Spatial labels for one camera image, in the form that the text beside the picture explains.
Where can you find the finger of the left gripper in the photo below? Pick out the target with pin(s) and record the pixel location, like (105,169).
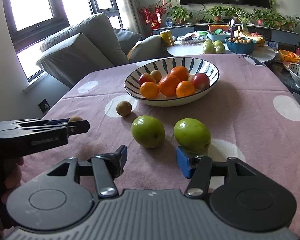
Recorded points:
(58,121)
(77,127)

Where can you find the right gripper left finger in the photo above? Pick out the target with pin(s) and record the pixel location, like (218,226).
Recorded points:
(107,167)

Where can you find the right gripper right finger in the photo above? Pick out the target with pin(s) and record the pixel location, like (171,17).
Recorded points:
(198,169)

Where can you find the large dark orange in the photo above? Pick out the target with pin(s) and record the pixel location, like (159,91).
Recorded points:
(168,84)

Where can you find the brown kiwi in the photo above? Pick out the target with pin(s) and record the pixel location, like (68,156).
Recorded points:
(156,75)

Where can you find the person's left hand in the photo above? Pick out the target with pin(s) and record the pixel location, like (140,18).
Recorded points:
(12,178)

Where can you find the right green apple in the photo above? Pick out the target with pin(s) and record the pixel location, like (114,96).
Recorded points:
(192,135)

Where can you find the green apple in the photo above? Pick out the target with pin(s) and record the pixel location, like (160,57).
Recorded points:
(148,131)
(192,135)

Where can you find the kiwi near bowl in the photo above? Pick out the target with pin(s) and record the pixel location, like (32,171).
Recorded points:
(124,108)

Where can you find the left green apple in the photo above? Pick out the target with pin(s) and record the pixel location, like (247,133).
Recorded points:
(148,131)

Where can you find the pink deer-print tablecloth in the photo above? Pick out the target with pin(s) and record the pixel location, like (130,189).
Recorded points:
(249,112)

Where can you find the grey fabric sofa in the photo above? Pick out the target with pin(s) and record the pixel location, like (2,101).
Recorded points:
(92,45)

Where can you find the red apple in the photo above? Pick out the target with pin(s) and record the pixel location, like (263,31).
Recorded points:
(201,81)
(145,77)

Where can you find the blue striped white bowl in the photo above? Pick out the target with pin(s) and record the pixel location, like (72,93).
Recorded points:
(194,65)

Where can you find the green apples on plate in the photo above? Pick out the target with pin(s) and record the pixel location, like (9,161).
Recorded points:
(216,47)

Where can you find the yellow canister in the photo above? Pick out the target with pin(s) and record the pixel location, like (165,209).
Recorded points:
(167,38)

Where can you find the blue bowl of kiwis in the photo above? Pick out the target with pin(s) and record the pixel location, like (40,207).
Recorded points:
(240,45)

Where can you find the teal snack tray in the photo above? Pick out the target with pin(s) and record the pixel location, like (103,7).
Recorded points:
(218,37)

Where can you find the red flower decoration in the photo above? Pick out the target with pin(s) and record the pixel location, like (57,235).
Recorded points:
(153,13)

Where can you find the bunch of bananas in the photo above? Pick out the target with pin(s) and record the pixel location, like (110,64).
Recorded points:
(254,36)

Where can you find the orange basket of tangerines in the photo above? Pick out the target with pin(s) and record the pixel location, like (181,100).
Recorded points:
(289,56)

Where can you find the black wall socket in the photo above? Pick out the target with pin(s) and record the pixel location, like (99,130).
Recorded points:
(44,106)

